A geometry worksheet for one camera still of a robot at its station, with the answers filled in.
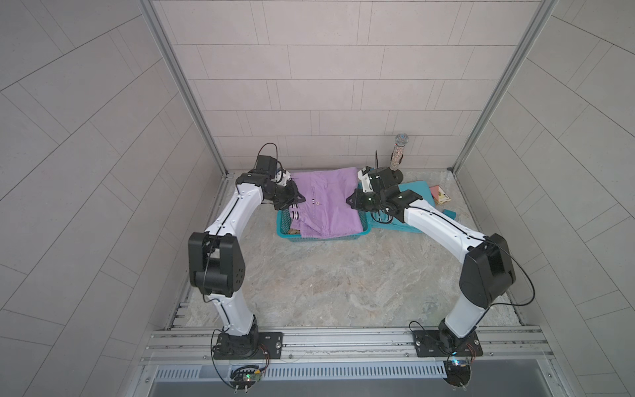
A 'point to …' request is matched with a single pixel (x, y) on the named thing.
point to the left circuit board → (245, 377)
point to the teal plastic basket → (284, 226)
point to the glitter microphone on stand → (400, 141)
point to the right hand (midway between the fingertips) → (345, 199)
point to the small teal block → (451, 213)
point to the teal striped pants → (388, 222)
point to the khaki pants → (293, 231)
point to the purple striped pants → (325, 212)
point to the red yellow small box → (439, 194)
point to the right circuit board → (458, 372)
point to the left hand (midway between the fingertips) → (306, 195)
